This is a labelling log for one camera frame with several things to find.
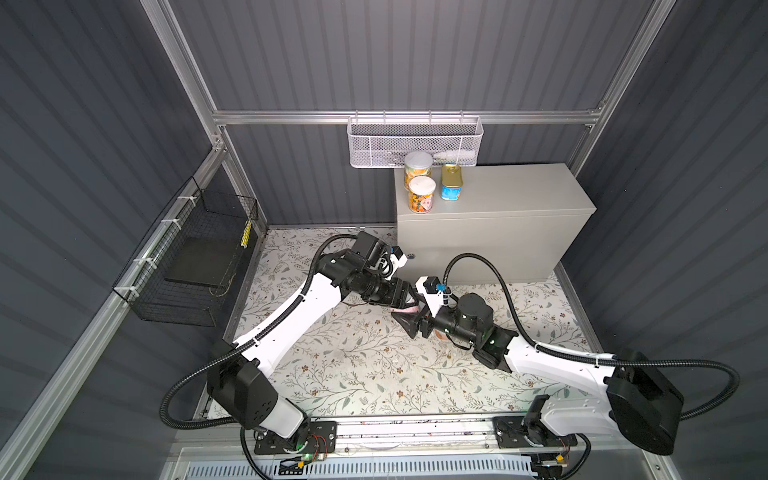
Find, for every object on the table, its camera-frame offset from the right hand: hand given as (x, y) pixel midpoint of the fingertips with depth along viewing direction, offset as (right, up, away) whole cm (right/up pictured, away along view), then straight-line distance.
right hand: (405, 304), depth 74 cm
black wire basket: (-57, +24, +8) cm, 62 cm away
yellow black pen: (-44, +17, +8) cm, 48 cm away
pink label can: (+1, 0, -5) cm, 5 cm away
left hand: (+1, +1, 0) cm, 1 cm away
